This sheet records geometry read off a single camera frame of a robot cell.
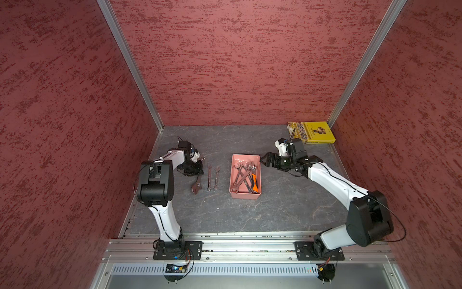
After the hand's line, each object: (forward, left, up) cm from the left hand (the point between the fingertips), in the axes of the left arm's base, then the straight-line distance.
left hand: (200, 175), depth 97 cm
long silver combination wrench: (-11, -19, +7) cm, 23 cm away
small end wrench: (-7, -9, 0) cm, 12 cm away
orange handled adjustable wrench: (-5, -30, +3) cm, 30 cm away
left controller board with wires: (-42, +6, -2) cm, 42 cm away
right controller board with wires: (-43, -56, -1) cm, 71 cm away
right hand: (-1, -34, +13) cm, 37 cm away
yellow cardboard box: (+30, -68, +3) cm, 75 cm away
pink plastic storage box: (-9, -24, -1) cm, 26 cm away
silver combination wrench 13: (-8, -6, 0) cm, 9 cm away
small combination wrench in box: (+6, -20, 0) cm, 21 cm away
